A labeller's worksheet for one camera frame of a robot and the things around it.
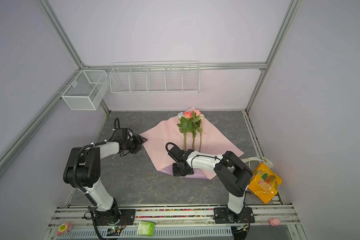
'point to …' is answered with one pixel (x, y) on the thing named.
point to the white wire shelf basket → (178, 77)
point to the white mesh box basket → (87, 91)
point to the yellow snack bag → (265, 182)
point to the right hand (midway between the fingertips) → (177, 174)
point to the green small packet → (145, 228)
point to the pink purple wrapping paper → (191, 131)
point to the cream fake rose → (201, 117)
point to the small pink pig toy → (274, 222)
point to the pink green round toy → (64, 228)
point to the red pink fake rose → (188, 115)
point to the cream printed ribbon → (260, 156)
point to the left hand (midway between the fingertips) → (146, 143)
